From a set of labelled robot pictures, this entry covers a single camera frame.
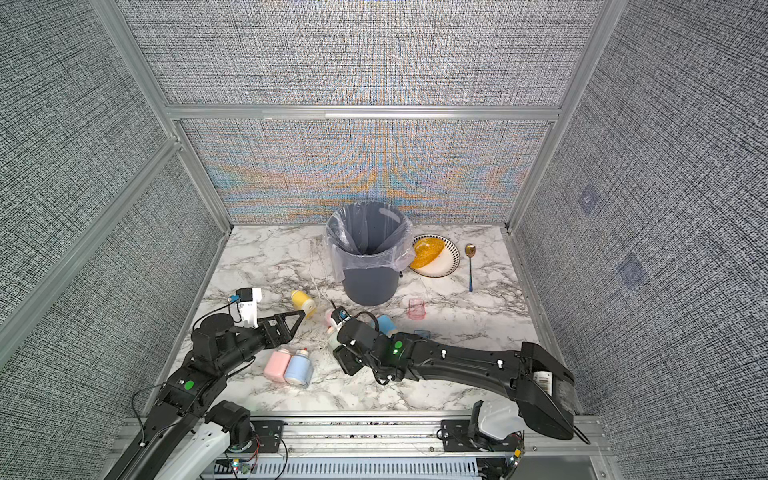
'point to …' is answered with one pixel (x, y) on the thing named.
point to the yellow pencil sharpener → (301, 301)
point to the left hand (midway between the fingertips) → (299, 314)
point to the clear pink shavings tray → (416, 309)
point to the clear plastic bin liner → (370, 234)
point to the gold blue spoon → (470, 251)
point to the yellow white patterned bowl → (434, 256)
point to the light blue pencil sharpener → (299, 368)
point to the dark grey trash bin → (371, 285)
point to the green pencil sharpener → (333, 341)
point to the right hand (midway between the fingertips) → (341, 342)
